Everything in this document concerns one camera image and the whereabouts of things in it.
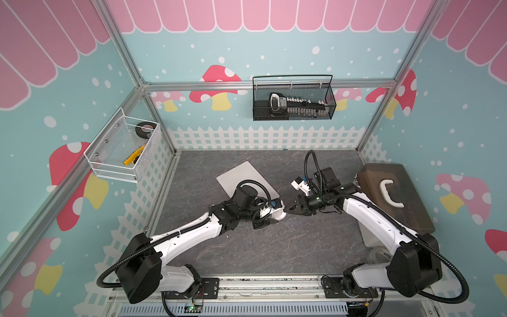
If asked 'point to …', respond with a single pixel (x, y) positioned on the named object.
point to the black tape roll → (142, 132)
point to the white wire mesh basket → (127, 149)
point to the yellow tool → (133, 157)
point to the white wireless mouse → (278, 213)
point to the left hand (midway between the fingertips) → (272, 214)
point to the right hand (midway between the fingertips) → (287, 211)
